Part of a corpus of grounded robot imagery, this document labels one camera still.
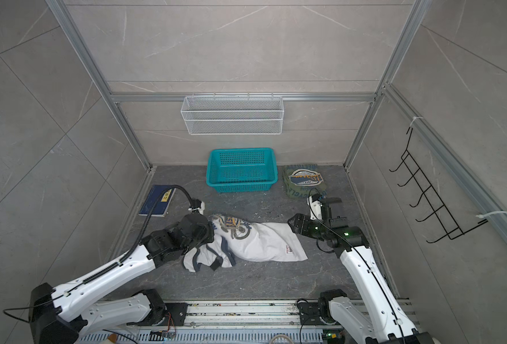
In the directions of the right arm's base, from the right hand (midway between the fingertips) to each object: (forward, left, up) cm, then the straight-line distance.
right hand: (299, 222), depth 76 cm
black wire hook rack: (-4, -41, +12) cm, 43 cm away
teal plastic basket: (+44, +25, -18) cm, 54 cm away
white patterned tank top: (-2, +23, -8) cm, 25 cm away
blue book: (+26, +69, -18) cm, 75 cm away
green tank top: (+35, -8, -16) cm, 39 cm away
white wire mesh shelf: (+52, +27, +12) cm, 60 cm away
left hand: (+1, +30, +1) cm, 30 cm away
